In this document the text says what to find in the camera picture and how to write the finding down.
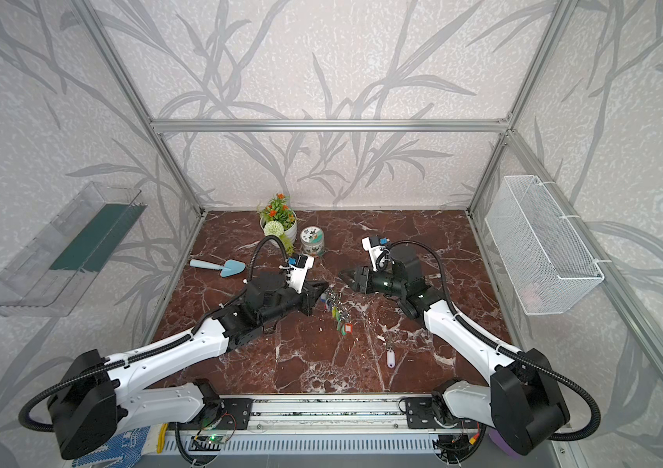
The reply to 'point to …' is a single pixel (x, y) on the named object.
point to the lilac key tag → (391, 359)
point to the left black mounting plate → (237, 413)
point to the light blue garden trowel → (230, 267)
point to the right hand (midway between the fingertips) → (345, 265)
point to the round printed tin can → (312, 240)
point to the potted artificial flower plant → (278, 218)
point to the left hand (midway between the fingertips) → (331, 277)
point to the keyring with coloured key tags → (333, 302)
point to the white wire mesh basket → (545, 262)
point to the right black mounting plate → (420, 412)
